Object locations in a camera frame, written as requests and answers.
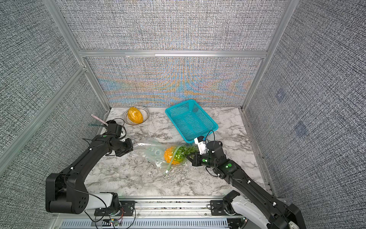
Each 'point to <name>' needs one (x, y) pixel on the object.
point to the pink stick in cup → (99, 119)
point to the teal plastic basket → (190, 120)
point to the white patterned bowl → (143, 110)
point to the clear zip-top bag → (152, 150)
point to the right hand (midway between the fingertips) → (186, 153)
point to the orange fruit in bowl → (135, 115)
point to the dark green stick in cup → (99, 125)
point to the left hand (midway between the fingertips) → (135, 146)
